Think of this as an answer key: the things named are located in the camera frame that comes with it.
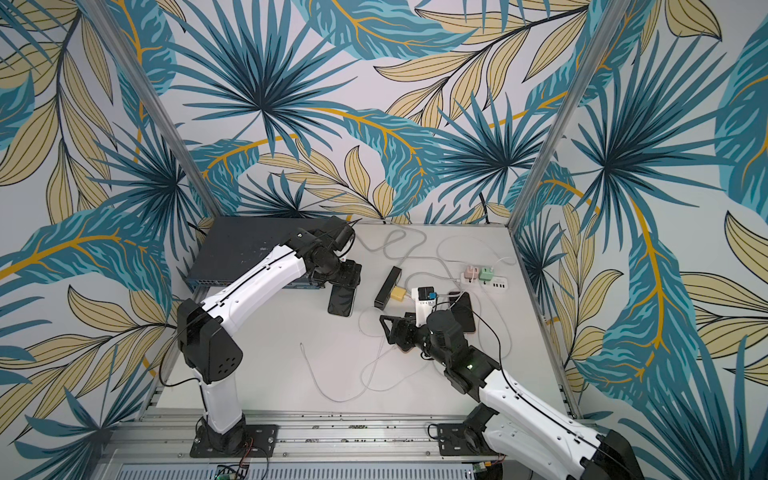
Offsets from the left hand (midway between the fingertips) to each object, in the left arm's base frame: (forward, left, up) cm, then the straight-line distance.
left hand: (346, 282), depth 82 cm
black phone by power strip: (+1, -36, -16) cm, 39 cm away
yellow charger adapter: (+6, -15, -16) cm, 23 cm away
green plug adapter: (+11, -44, -11) cm, 46 cm away
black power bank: (+6, -11, -14) cm, 19 cm away
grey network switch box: (+25, +45, -14) cm, 53 cm away
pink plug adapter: (+13, -39, -12) cm, 43 cm away
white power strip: (+11, -49, -15) cm, 52 cm away
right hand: (-14, -9, 0) cm, 16 cm away
